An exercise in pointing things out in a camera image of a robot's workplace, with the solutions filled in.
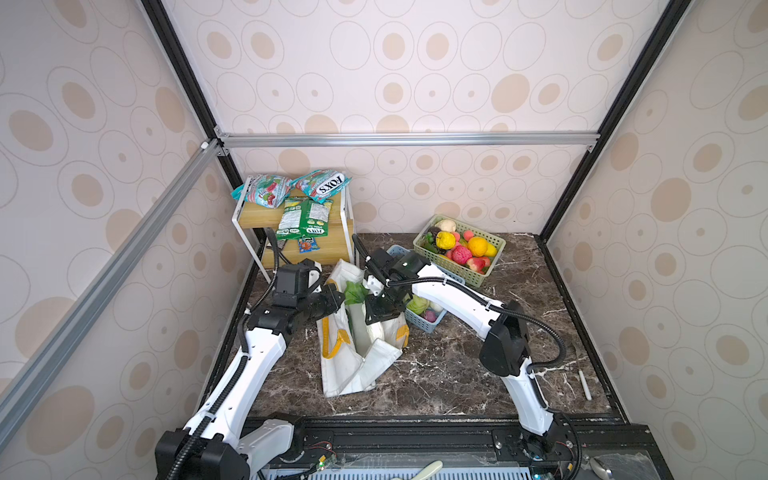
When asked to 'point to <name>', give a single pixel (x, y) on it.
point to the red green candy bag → (265, 190)
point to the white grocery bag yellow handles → (354, 354)
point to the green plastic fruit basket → (485, 250)
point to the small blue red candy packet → (307, 245)
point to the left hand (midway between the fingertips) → (352, 291)
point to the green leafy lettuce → (354, 292)
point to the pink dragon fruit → (461, 254)
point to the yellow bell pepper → (445, 240)
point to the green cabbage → (417, 304)
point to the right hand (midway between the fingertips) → (370, 320)
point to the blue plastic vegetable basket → (427, 320)
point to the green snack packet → (303, 218)
